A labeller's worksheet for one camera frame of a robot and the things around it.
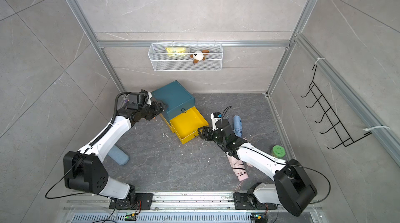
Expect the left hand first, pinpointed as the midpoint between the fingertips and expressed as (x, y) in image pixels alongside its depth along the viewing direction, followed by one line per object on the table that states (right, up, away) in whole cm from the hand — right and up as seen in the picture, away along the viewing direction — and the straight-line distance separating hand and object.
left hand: (164, 105), depth 85 cm
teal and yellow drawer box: (+8, -6, +8) cm, 13 cm away
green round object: (+64, -26, +1) cm, 69 cm away
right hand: (+21, -13, -2) cm, 25 cm away
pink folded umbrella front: (+40, -33, -3) cm, 52 cm away
